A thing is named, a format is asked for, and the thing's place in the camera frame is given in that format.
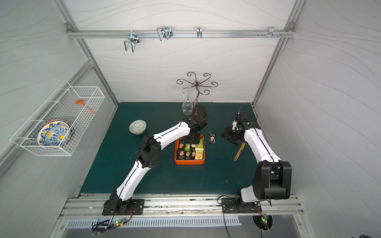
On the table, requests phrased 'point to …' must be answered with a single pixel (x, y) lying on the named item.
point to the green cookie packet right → (201, 145)
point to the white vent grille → (91, 223)
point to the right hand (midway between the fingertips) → (226, 136)
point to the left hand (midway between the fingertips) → (195, 143)
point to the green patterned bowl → (138, 127)
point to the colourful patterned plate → (56, 133)
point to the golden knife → (241, 148)
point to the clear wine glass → (187, 107)
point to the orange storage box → (190, 162)
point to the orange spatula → (81, 101)
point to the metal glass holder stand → (198, 85)
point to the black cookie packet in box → (180, 153)
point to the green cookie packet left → (187, 147)
